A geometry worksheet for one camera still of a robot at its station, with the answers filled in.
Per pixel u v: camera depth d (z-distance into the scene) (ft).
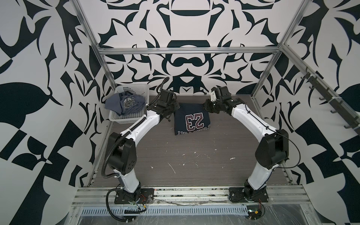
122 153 1.52
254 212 2.34
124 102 3.36
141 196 2.39
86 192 2.54
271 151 1.55
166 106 2.20
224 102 2.17
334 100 1.92
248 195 2.20
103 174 1.33
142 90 3.79
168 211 2.13
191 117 3.00
